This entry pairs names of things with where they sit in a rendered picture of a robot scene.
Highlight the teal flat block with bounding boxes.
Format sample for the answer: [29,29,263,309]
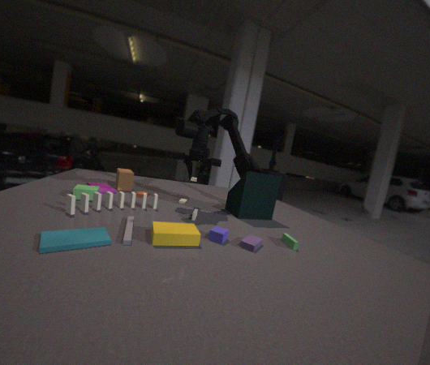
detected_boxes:
[40,227,111,253]

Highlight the purple flat block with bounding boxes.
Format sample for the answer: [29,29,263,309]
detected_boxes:
[87,182,117,193]
[240,234,263,252]

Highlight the small blue cube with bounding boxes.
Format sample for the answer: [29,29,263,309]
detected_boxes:
[209,226,229,244]

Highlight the green rectangular block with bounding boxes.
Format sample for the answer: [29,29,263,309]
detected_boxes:
[73,185,100,200]
[282,234,298,250]

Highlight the orange rectangular block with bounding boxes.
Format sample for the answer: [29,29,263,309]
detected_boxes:
[136,191,149,198]

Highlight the yellow rectangular block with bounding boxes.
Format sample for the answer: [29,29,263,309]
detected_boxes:
[151,221,200,246]

